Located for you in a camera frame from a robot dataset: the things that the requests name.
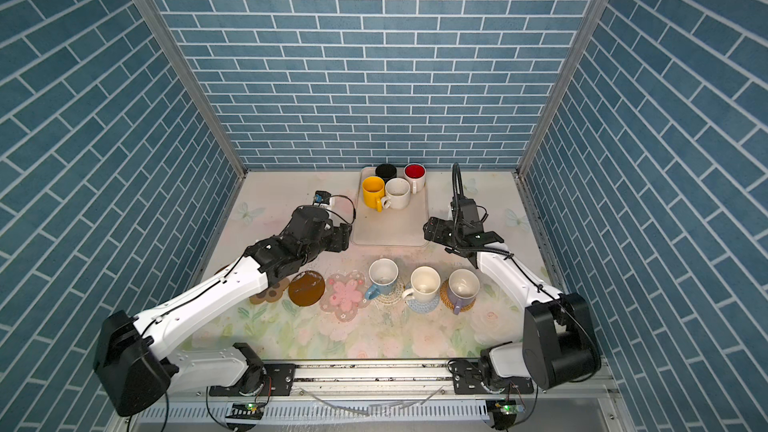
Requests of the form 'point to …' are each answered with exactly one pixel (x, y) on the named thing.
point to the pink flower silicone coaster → (345, 295)
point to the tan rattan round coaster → (446, 301)
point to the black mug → (386, 171)
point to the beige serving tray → (407, 226)
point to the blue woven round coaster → (423, 307)
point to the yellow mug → (373, 192)
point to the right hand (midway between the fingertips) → (432, 225)
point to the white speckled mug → (397, 194)
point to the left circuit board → (250, 410)
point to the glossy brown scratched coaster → (306, 288)
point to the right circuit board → (504, 412)
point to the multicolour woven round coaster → (393, 297)
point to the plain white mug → (425, 284)
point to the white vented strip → (320, 411)
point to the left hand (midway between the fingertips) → (344, 226)
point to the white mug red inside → (416, 174)
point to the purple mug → (463, 286)
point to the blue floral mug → (383, 274)
